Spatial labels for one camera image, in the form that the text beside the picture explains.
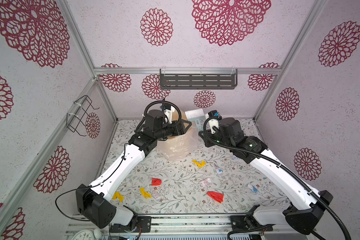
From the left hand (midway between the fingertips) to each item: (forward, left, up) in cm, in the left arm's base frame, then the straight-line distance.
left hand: (186, 126), depth 71 cm
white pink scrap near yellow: (-21, +17, -34) cm, 43 cm away
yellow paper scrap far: (-3, -11, -33) cm, 35 cm away
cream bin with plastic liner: (-3, +2, -12) cm, 13 cm away
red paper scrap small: (-14, +18, -33) cm, 40 cm away
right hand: (-2, -7, 0) cm, 7 cm away
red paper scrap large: (-22, -17, -34) cm, 44 cm away
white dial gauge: (-39, +48, -29) cm, 68 cm away
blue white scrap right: (-19, -39, -33) cm, 54 cm away
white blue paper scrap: (-7, -21, -33) cm, 40 cm away
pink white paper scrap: (-14, -12, -33) cm, 38 cm away
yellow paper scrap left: (-20, +38, -33) cm, 55 cm away
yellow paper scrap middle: (-20, +23, -33) cm, 45 cm away
